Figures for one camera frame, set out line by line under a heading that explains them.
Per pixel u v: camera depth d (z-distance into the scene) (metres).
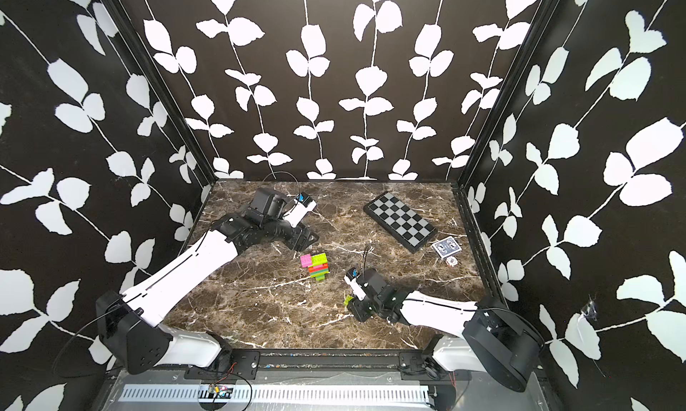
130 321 0.39
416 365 0.73
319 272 0.86
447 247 0.98
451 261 0.95
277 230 0.64
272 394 0.70
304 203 0.67
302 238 0.68
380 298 0.66
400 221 1.04
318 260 0.83
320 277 0.90
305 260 0.82
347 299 0.86
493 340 0.42
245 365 0.74
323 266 0.84
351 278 0.77
